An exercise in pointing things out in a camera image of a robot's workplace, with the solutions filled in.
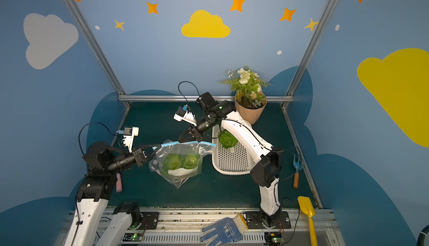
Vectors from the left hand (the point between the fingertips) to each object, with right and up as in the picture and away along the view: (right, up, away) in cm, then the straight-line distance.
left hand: (162, 147), depth 64 cm
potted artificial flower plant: (+42, +23, +38) cm, 61 cm away
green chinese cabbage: (+27, 0, +29) cm, 40 cm away
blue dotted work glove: (+26, -37, +8) cm, 46 cm away
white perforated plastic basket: (+32, -12, +30) cm, 45 cm away
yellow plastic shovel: (+64, -30, +13) cm, 72 cm away
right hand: (+8, +3, +5) cm, 10 cm away
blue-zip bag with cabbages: (+1, -10, +18) cm, 20 cm away
